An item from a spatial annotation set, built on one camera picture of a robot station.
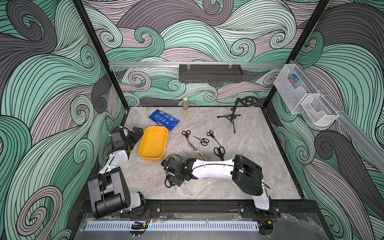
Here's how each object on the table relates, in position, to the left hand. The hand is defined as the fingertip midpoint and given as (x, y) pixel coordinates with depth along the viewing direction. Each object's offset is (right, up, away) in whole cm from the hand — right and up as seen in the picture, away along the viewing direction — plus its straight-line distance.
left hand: (138, 131), depth 88 cm
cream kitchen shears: (+37, -15, +4) cm, 41 cm away
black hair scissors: (+47, -3, +15) cm, 49 cm away
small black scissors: (+41, -8, +12) cm, 44 cm away
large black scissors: (+51, -14, +6) cm, 53 cm away
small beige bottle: (+28, +20, +26) cm, 43 cm away
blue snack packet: (+12, +7, +19) cm, 24 cm away
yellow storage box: (+7, -9, +10) cm, 15 cm away
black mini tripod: (+67, +19, +2) cm, 70 cm away
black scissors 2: (+29, -3, +15) cm, 33 cm away
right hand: (+24, -24, -4) cm, 34 cm away
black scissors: (+19, -26, -5) cm, 33 cm away
